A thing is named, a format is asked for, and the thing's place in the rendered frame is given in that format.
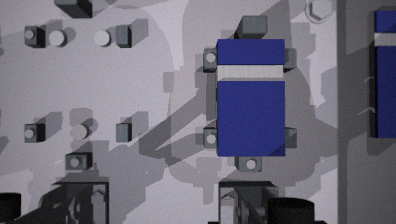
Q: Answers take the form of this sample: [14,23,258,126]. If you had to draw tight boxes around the grey fixture plate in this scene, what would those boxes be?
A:
[0,0,338,224]

